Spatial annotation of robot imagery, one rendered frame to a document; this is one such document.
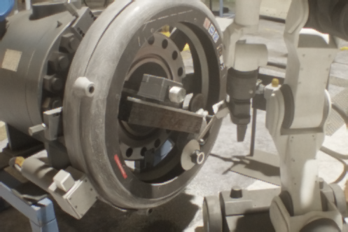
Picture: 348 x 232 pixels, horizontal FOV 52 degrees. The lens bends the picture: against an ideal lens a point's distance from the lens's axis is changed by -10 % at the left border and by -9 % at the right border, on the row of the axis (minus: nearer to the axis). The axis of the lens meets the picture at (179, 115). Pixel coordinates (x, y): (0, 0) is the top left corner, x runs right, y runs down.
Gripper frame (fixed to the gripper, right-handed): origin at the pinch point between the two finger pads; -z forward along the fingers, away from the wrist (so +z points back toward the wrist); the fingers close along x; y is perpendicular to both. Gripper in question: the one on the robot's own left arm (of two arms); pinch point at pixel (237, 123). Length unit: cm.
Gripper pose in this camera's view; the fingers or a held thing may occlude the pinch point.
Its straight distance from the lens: 122.0
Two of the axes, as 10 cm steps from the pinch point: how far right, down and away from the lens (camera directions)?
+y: -10.0, 0.4, -0.8
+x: -0.9, -5.5, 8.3
